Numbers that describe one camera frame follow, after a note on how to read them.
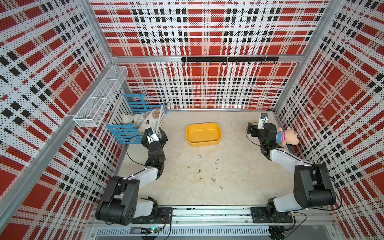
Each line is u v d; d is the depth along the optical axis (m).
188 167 0.91
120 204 0.42
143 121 1.07
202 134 1.07
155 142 0.69
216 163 0.93
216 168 0.91
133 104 1.16
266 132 0.68
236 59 0.89
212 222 0.73
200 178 0.86
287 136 0.96
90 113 0.69
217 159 0.94
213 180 0.86
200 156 0.96
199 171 0.89
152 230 0.69
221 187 0.83
